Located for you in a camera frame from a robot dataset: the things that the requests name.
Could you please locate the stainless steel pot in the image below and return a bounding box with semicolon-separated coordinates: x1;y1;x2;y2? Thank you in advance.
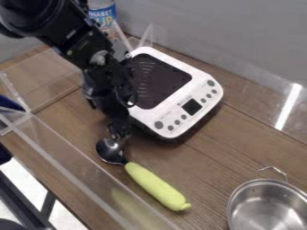
227;165;307;230

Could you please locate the blue object at left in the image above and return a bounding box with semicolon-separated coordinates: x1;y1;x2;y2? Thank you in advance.
0;94;25;111

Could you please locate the white and black stove top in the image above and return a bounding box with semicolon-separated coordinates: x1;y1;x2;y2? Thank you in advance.
128;47;224;139

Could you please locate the clear acrylic barrier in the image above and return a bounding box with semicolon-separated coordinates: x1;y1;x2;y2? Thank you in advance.
0;73;180;230

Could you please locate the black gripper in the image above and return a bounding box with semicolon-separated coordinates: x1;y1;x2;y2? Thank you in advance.
81;58;136;142

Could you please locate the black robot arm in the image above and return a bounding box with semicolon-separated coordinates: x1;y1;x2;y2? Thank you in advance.
0;0;136;139

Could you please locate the black table frame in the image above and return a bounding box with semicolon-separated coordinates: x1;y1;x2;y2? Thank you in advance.
0;171;56;230

